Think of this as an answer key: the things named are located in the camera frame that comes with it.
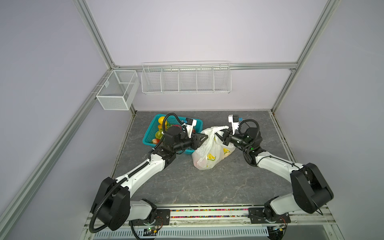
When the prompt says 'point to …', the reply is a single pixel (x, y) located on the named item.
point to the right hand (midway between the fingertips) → (212, 131)
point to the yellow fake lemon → (160, 120)
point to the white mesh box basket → (119, 90)
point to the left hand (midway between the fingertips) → (206, 138)
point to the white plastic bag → (212, 150)
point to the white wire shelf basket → (186, 77)
